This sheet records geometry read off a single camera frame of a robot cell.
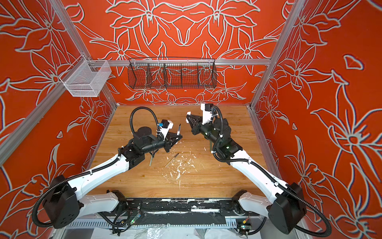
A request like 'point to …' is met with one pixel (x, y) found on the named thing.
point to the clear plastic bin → (86, 77)
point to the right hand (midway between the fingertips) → (184, 116)
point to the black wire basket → (172, 73)
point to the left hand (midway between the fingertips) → (180, 134)
